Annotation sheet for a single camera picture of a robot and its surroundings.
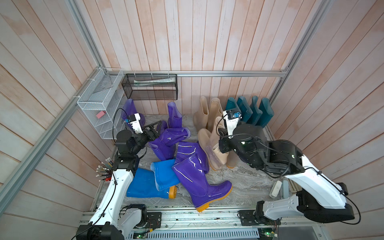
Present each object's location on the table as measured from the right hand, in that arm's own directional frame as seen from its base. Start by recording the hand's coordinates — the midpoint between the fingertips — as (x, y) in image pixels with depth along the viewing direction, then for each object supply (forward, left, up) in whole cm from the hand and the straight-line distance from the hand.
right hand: (217, 130), depth 57 cm
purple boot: (+31, +50, -15) cm, 61 cm away
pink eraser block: (+21, +62, -12) cm, 66 cm away
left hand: (+11, +27, -10) cm, 30 cm away
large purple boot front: (-4, +11, -29) cm, 31 cm away
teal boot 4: (+28, -27, -16) cm, 42 cm away
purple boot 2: (+22, +20, -16) cm, 34 cm away
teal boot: (+29, -35, -18) cm, 49 cm away
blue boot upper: (-7, +24, -28) cm, 38 cm away
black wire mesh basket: (+53, +42, -16) cm, 69 cm away
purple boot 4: (+10, +13, -30) cm, 34 cm away
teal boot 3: (+30, -21, -17) cm, 40 cm away
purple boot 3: (+13, +27, -32) cm, 44 cm away
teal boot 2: (+37, -14, -18) cm, 43 cm away
